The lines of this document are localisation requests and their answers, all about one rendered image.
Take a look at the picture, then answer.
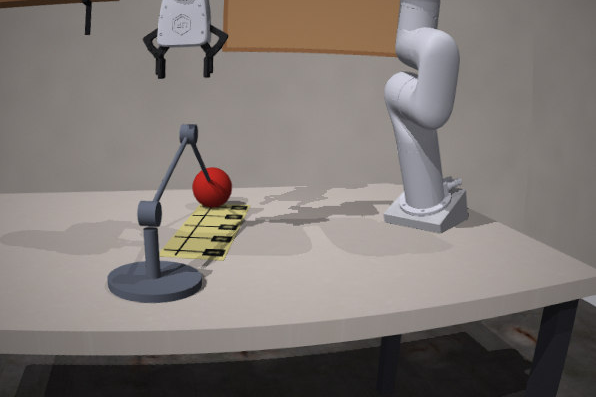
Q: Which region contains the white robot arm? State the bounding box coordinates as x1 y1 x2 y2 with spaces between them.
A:
384 0 462 216

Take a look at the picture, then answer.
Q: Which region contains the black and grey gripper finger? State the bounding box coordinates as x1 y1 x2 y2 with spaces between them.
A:
143 28 170 79
200 25 229 78

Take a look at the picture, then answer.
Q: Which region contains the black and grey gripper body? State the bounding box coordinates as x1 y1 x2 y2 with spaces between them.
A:
157 0 212 48

